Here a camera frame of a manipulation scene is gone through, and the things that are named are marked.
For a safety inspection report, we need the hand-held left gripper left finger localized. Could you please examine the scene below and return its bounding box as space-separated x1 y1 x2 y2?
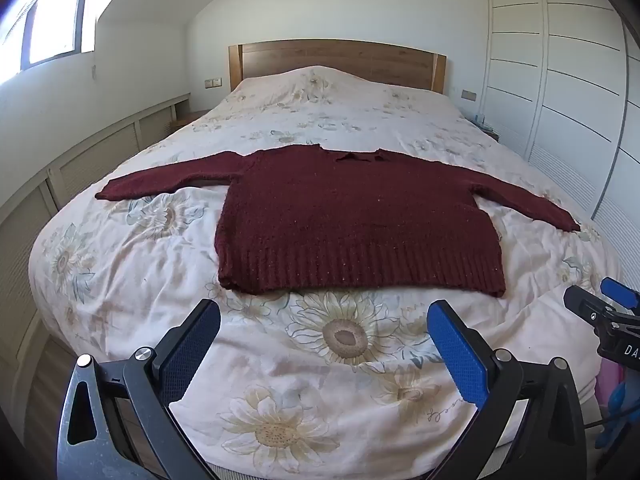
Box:
59 298 222 480

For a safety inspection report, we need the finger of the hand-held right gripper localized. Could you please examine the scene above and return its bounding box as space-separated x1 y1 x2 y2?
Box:
563 285 616 332
600 276 640 311

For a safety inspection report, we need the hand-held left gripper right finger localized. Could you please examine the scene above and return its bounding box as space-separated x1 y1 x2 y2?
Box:
426 300 588 480

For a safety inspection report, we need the dark red knitted sweater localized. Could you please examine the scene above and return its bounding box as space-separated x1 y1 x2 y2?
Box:
95 144 582 299

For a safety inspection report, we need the floral white duvet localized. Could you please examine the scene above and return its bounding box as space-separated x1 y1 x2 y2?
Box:
27 66 618 480

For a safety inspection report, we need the low beige louvred cabinet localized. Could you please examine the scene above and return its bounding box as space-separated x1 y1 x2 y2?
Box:
0 92 193 411

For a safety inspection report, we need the white wardrobe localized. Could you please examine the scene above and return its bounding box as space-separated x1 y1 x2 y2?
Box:
482 0 640 281

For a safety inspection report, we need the wooden headboard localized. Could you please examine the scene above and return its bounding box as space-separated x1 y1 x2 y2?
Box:
228 39 447 96

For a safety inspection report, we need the window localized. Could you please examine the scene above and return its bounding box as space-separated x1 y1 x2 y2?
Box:
0 0 96 81

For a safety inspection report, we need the black cable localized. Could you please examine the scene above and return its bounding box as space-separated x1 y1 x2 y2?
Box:
582 410 613 430

